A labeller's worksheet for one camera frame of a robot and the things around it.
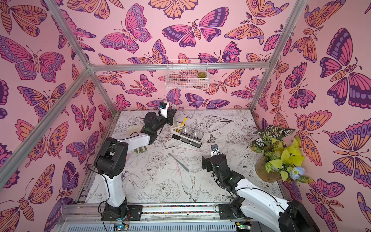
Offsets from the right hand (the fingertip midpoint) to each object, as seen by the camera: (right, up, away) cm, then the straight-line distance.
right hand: (211, 155), depth 85 cm
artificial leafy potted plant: (+30, +2, -17) cm, 34 cm away
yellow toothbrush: (-17, +18, +13) cm, 28 cm away
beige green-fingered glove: (-53, +15, +24) cm, 60 cm away
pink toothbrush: (-13, +1, +13) cm, 19 cm away
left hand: (-20, +28, +5) cm, 34 cm away
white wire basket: (-14, +51, +11) cm, 54 cm away
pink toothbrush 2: (-20, -9, +5) cm, 23 cm away
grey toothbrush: (-19, -7, +8) cm, 22 cm away
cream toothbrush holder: (-14, +10, +17) cm, 24 cm away
